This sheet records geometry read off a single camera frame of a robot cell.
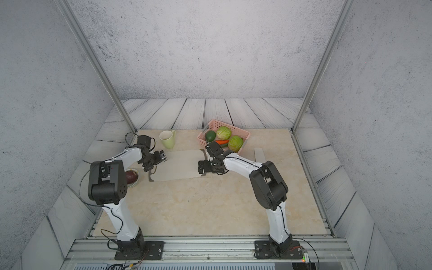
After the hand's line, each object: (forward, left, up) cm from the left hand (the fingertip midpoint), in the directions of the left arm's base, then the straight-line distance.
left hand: (163, 161), depth 101 cm
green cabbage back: (+18, -36, +4) cm, 41 cm away
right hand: (-9, -26, +4) cm, 27 cm away
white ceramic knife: (+6, -59, -4) cm, 60 cm away
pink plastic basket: (+28, -30, +2) cm, 41 cm away
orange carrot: (+14, -35, 0) cm, 38 cm away
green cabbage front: (+9, -43, +4) cm, 44 cm away
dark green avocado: (+19, -28, +1) cm, 34 cm away
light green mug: (+13, -2, +6) cm, 14 cm away
